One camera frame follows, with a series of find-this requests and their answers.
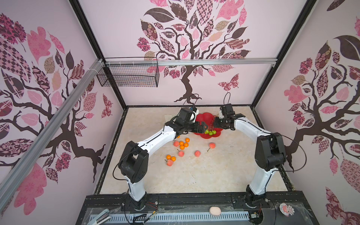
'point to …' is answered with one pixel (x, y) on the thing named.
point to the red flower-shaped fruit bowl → (207, 117)
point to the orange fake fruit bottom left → (168, 156)
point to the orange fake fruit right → (187, 139)
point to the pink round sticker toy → (286, 210)
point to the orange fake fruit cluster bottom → (182, 147)
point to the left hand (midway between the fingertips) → (201, 127)
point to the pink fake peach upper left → (176, 143)
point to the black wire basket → (129, 76)
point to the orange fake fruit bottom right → (173, 158)
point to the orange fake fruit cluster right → (185, 145)
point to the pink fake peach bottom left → (169, 162)
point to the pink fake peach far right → (212, 146)
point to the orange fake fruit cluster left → (181, 143)
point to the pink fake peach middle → (181, 153)
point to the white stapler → (102, 217)
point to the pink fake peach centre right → (197, 153)
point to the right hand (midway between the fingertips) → (215, 121)
